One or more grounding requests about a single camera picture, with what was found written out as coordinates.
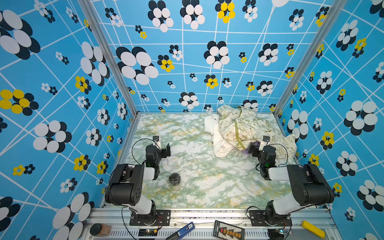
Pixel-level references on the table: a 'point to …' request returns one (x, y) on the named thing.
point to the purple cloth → (256, 143)
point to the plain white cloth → (222, 147)
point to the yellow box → (313, 228)
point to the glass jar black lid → (174, 179)
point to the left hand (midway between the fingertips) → (161, 143)
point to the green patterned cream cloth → (239, 126)
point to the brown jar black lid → (100, 230)
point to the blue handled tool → (182, 232)
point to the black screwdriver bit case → (228, 232)
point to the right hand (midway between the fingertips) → (261, 143)
